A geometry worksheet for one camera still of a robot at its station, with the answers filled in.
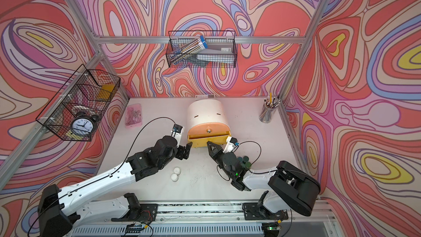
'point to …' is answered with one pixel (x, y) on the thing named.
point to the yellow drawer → (200, 140)
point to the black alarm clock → (83, 124)
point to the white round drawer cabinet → (206, 110)
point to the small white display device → (204, 96)
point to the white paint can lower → (174, 178)
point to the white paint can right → (177, 170)
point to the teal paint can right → (245, 158)
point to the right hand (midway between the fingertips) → (207, 147)
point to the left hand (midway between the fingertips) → (186, 140)
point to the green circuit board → (133, 228)
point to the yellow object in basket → (106, 91)
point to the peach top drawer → (208, 128)
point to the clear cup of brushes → (268, 110)
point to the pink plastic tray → (134, 116)
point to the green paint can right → (248, 164)
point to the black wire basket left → (75, 111)
